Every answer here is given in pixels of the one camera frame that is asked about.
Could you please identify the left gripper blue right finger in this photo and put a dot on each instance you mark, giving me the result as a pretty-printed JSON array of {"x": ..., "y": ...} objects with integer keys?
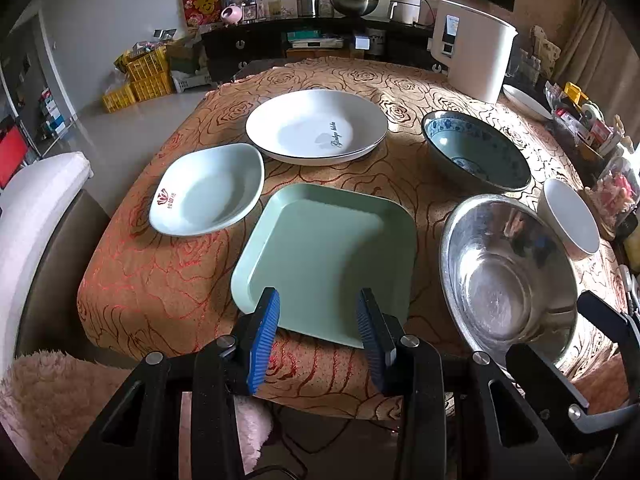
[{"x": 380, "y": 334}]

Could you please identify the black sideboard cabinet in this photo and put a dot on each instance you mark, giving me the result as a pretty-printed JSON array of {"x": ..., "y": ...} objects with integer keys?
[{"x": 236, "y": 51}]

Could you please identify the green square plate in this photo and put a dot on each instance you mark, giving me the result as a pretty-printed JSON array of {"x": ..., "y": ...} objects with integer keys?
[{"x": 319, "y": 246}]

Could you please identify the steel bowl on sideboard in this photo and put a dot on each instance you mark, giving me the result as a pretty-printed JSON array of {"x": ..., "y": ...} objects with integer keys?
[{"x": 354, "y": 8}]

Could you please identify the glass dome with flowers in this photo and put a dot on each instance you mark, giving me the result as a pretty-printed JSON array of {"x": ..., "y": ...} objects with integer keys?
[{"x": 615, "y": 194}]

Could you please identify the red gift box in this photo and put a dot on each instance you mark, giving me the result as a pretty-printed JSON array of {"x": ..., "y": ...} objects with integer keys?
[{"x": 201, "y": 12}]

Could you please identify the red folding chair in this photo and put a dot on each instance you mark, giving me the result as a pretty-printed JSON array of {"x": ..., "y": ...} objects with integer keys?
[{"x": 13, "y": 150}]

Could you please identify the stainless steel bowl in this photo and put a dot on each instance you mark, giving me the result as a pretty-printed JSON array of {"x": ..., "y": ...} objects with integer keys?
[{"x": 506, "y": 279}]

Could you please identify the white cushioned chair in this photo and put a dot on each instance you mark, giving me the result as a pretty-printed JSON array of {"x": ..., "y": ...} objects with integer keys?
[{"x": 50, "y": 227}]

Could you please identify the small white bowl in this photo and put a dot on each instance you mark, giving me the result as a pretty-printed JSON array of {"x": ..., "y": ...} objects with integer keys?
[{"x": 570, "y": 218}]

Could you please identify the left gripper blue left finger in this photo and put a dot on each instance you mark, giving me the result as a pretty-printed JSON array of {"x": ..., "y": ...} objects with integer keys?
[{"x": 256, "y": 336}]

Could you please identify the pale blue teardrop dish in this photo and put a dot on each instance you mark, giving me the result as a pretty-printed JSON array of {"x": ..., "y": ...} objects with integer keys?
[{"x": 208, "y": 190}]

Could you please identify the white oval plate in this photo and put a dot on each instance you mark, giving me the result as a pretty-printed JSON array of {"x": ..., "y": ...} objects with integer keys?
[{"x": 526, "y": 104}]

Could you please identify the pink round speaker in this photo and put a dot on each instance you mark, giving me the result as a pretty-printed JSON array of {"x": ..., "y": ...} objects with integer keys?
[{"x": 232, "y": 15}]

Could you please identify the white rice cooker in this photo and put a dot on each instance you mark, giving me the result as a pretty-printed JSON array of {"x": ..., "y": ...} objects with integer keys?
[{"x": 405, "y": 12}]

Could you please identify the yellow plastic crates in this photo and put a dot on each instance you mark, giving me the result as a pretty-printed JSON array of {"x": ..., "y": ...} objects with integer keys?
[{"x": 145, "y": 76}]

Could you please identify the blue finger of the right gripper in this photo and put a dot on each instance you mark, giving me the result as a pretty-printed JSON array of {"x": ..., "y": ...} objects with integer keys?
[{"x": 620, "y": 327}]

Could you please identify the blue patterned ceramic bowl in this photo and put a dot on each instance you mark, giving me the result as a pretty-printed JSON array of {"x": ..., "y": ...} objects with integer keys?
[{"x": 476, "y": 156}]

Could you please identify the large white round plate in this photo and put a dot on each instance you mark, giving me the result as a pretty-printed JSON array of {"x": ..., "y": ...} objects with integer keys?
[{"x": 317, "y": 127}]

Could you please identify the rose patterned tablecloth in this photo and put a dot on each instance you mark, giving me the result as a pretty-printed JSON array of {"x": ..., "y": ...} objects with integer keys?
[{"x": 144, "y": 291}]

